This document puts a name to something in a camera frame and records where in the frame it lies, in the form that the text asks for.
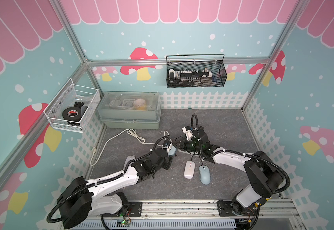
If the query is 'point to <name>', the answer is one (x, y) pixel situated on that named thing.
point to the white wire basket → (86, 98)
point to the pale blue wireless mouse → (205, 174)
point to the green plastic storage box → (133, 110)
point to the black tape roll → (72, 113)
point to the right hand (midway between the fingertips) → (171, 144)
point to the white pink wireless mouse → (189, 169)
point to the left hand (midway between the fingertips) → (168, 157)
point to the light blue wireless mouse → (172, 150)
